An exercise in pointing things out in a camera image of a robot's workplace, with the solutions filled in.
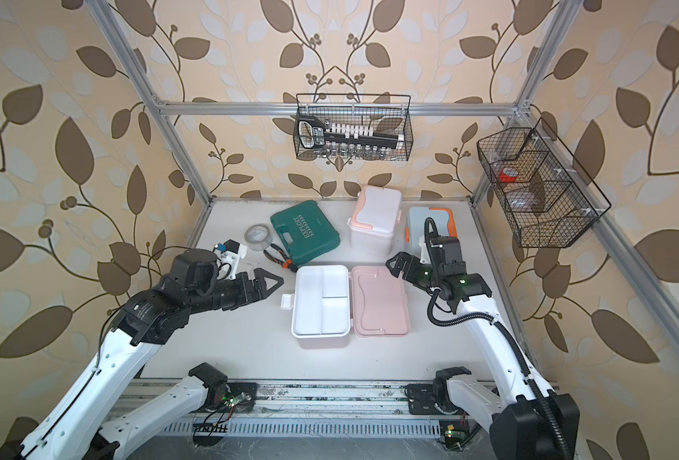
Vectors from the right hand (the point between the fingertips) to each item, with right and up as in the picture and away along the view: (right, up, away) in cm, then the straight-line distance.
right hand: (398, 269), depth 79 cm
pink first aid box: (-5, -10, +3) cm, 12 cm away
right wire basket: (+39, +18, -6) cm, 43 cm away
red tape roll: (+32, +27, +1) cm, 41 cm away
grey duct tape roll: (-49, +8, +28) cm, 57 cm away
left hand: (-32, -1, -14) cm, 35 cm away
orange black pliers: (-36, -1, +21) cm, 41 cm away
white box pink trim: (-5, +15, +17) cm, 23 cm away
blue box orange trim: (+8, +11, +13) cm, 19 cm away
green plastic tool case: (-30, +10, +25) cm, 41 cm away
